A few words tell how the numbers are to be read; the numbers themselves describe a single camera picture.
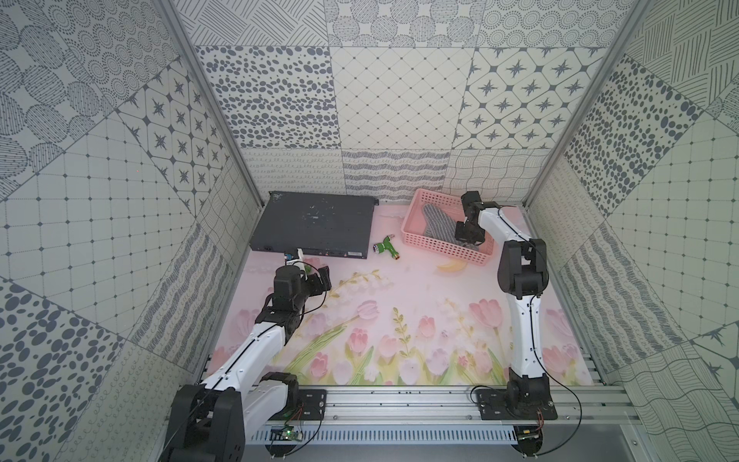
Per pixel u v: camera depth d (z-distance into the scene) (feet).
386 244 3.45
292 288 2.13
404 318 2.97
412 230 3.66
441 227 3.64
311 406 2.45
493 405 2.40
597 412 2.43
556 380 2.17
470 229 3.07
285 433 2.30
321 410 2.40
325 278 2.57
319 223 3.64
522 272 2.09
